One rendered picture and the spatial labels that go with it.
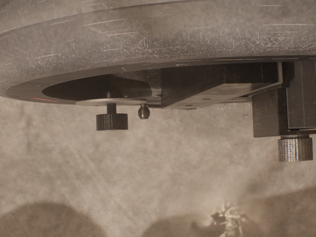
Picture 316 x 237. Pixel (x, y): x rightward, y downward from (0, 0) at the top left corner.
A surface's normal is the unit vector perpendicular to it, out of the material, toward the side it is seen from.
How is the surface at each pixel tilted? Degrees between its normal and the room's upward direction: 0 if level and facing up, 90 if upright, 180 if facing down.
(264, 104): 86
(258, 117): 86
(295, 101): 4
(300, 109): 4
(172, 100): 86
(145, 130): 0
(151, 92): 51
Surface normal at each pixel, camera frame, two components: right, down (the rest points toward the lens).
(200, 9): -0.18, 0.04
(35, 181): 0.11, -0.05
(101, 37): -0.37, 0.48
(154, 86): 0.55, -0.07
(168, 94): -0.99, 0.03
